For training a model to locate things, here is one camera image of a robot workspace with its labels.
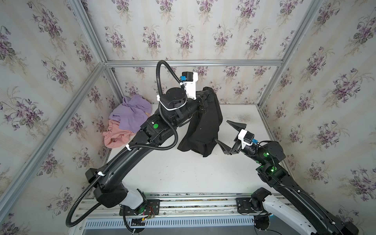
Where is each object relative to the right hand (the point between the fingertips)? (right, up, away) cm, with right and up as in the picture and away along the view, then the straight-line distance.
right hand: (221, 130), depth 59 cm
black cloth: (-8, -2, +2) cm, 8 cm away
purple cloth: (-56, +8, +48) cm, 74 cm away
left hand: (-5, +16, -5) cm, 18 cm away
